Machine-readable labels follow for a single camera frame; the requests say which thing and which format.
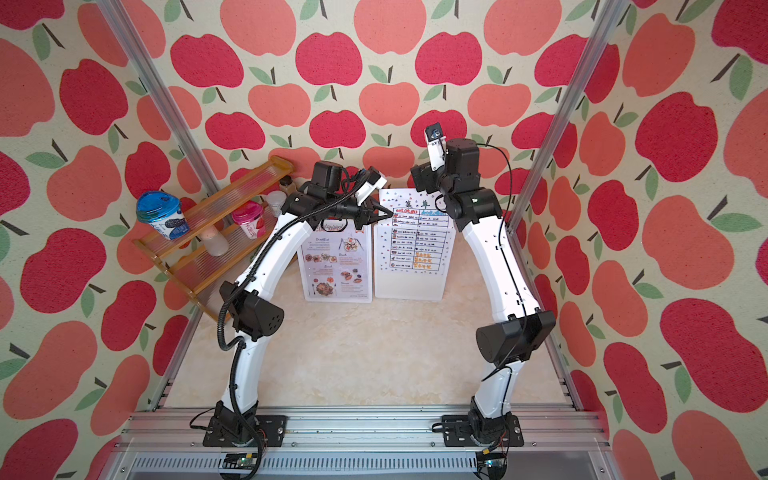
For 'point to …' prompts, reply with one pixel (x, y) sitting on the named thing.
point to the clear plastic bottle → (214, 241)
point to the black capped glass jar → (287, 185)
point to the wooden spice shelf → (204, 249)
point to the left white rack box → (335, 264)
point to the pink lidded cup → (250, 215)
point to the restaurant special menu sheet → (336, 265)
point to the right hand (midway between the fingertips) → (440, 164)
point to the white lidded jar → (276, 200)
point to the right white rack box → (412, 262)
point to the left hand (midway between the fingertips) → (393, 219)
